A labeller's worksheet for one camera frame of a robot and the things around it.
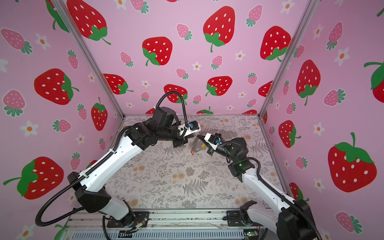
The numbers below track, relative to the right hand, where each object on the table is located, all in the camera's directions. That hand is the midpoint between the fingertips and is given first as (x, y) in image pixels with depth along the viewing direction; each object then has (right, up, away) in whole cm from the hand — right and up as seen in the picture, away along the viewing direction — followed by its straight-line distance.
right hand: (199, 134), depth 68 cm
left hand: (-3, +1, -1) cm, 3 cm away
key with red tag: (-4, -10, +7) cm, 13 cm away
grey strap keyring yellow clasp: (-1, -6, +7) cm, 9 cm away
